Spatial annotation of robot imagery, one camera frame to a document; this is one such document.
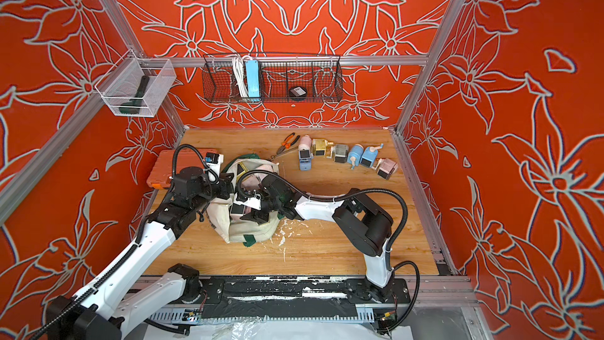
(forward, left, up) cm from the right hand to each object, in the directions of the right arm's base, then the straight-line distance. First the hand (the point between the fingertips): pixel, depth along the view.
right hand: (243, 203), depth 82 cm
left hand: (+6, +3, +10) cm, 12 cm away
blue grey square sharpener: (+25, -22, -7) cm, 34 cm away
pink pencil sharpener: (+32, -22, -3) cm, 39 cm away
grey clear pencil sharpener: (+28, -38, -5) cm, 48 cm away
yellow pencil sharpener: (+34, -29, -7) cm, 45 cm away
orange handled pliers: (+36, -12, -9) cm, 39 cm away
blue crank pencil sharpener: (+26, -51, -4) cm, 57 cm away
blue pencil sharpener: (+25, -44, -4) cm, 51 cm away
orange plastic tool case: (+15, +39, -4) cm, 42 cm away
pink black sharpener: (+20, -57, -5) cm, 60 cm away
